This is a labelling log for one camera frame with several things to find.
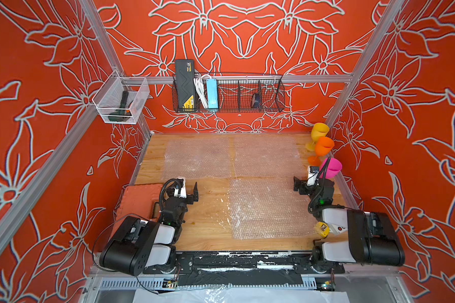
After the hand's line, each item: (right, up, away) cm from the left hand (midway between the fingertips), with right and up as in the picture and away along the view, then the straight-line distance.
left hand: (186, 181), depth 87 cm
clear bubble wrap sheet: (+42, +12, +20) cm, 48 cm away
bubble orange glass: (+39, -12, +1) cm, 41 cm away
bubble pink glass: (+2, +11, +20) cm, 23 cm away
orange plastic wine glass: (+68, +17, +6) cm, 71 cm away
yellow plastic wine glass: (+70, +26, +14) cm, 76 cm away
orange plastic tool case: (-22, -9, -1) cm, 24 cm away
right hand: (+56, +2, +4) cm, 56 cm away
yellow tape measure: (+61, -20, -7) cm, 65 cm away
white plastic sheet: (+17, -38, -20) cm, 46 cm away
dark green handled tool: (-27, +31, -5) cm, 41 cm away
